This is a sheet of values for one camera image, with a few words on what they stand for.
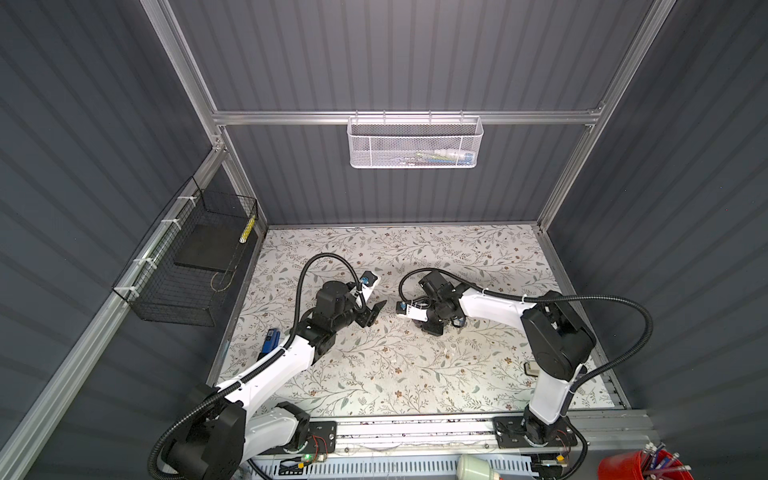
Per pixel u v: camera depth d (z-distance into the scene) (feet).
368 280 2.28
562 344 1.65
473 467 2.08
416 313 2.69
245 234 2.65
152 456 1.23
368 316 2.39
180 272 2.39
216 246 2.55
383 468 2.11
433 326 2.70
